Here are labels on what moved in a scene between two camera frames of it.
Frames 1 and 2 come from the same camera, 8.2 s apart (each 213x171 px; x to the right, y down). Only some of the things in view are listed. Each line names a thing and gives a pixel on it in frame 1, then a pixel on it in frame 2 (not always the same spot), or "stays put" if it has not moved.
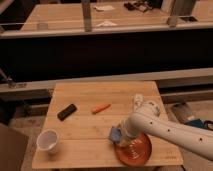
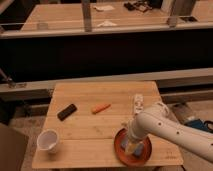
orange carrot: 100,107 stays put
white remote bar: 138,102 stays put
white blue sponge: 115,134 to 136,148
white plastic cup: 47,140 stays put
